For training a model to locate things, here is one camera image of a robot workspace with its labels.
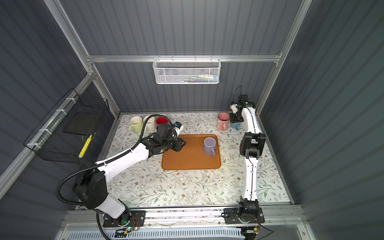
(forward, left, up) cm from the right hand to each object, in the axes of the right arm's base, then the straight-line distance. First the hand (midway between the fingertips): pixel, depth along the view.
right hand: (236, 120), depth 105 cm
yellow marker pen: (-32, +80, +21) cm, 88 cm away
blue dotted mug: (-2, 0, -3) cm, 4 cm away
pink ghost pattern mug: (-3, +9, +2) cm, 10 cm away
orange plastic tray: (-24, +32, -8) cm, 40 cm away
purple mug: (-20, +20, +1) cm, 28 cm away
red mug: (+1, +54, 0) cm, 54 cm away
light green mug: (-5, +69, +3) cm, 69 cm away
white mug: (-5, +60, +2) cm, 60 cm away
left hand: (-24, +35, +9) cm, 43 cm away
